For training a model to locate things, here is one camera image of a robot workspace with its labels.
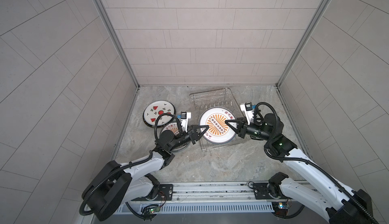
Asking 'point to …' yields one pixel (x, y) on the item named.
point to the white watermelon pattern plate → (155, 109)
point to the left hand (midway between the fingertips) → (211, 131)
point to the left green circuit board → (154, 209)
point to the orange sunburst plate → (219, 132)
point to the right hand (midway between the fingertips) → (226, 125)
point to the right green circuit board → (280, 209)
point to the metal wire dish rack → (223, 98)
